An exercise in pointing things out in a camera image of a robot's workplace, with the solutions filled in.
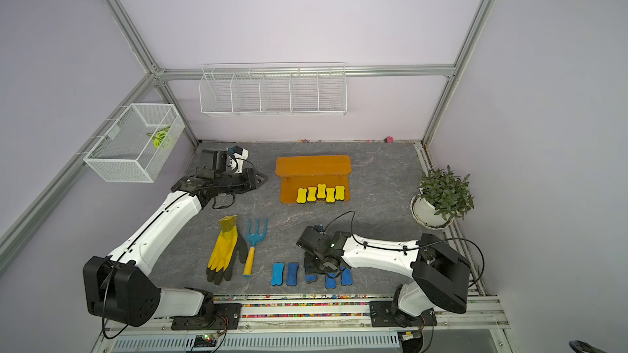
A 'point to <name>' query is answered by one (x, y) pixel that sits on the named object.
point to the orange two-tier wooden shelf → (307, 178)
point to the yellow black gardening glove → (228, 243)
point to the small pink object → (390, 140)
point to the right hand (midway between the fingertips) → (308, 267)
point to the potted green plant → (442, 196)
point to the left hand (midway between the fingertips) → (265, 180)
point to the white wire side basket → (139, 145)
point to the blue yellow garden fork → (253, 239)
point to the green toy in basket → (159, 135)
